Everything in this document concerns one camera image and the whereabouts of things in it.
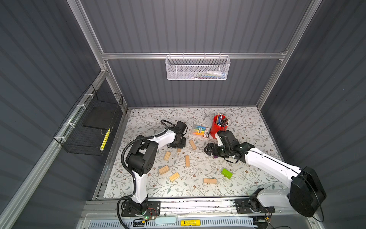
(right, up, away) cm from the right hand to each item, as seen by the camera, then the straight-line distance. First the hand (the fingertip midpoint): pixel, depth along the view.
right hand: (211, 151), depth 84 cm
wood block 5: (-28, -11, +1) cm, 30 cm away
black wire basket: (-67, +13, -12) cm, 69 cm away
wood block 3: (-27, -4, +8) cm, 29 cm away
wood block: (-20, -1, +11) cm, 22 cm away
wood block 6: (-22, -15, 0) cm, 27 cm away
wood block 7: (-1, -17, -2) cm, 17 cm away
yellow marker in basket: (-54, +10, -14) cm, 57 cm away
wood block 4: (-14, -8, +7) cm, 18 cm away
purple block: (+4, -5, +7) cm, 10 cm away
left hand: (-18, +1, +14) cm, 23 cm away
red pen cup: (+8, +16, +13) cm, 22 cm away
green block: (+9, -13, 0) cm, 16 cm away
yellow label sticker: (-13, -31, -16) cm, 37 cm away
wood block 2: (-10, +2, +15) cm, 18 cm away
